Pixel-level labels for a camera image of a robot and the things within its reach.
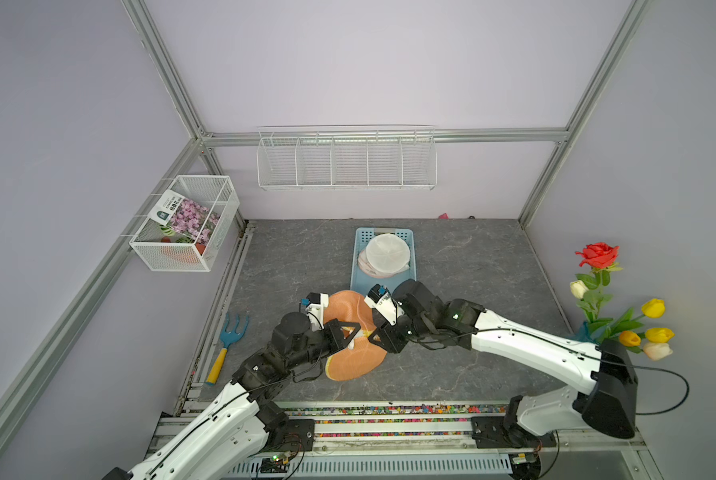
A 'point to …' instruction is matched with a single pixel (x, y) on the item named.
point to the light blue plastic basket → (363, 282)
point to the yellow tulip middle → (659, 335)
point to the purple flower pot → (184, 220)
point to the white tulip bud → (578, 288)
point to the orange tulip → (629, 338)
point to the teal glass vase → (594, 335)
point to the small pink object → (443, 216)
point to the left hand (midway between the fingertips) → (361, 330)
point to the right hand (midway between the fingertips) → (373, 333)
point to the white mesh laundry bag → (388, 253)
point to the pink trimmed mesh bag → (367, 268)
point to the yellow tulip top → (654, 308)
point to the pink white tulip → (657, 350)
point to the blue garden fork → (226, 337)
